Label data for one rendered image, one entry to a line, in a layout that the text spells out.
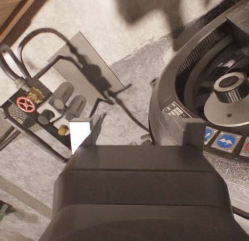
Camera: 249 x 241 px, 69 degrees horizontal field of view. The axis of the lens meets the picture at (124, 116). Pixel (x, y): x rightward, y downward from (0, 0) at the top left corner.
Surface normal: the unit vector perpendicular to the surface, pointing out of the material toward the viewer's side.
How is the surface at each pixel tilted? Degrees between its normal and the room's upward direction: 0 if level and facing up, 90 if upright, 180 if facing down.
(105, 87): 0
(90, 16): 0
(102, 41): 0
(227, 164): 83
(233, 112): 90
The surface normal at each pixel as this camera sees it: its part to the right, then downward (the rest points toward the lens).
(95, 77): -0.14, 0.62
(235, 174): -0.78, -0.33
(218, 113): -0.60, -0.67
